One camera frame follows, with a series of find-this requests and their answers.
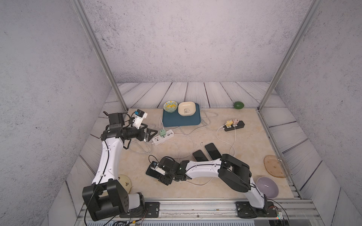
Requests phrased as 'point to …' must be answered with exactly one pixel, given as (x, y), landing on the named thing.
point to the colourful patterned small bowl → (170, 106)
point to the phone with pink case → (199, 156)
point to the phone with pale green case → (212, 151)
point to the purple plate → (267, 187)
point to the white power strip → (159, 139)
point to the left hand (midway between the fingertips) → (151, 128)
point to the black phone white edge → (152, 173)
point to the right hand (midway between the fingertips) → (162, 174)
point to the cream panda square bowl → (186, 108)
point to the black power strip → (241, 124)
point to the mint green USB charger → (162, 133)
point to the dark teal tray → (173, 119)
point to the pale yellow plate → (125, 181)
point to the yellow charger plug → (229, 125)
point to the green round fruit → (238, 105)
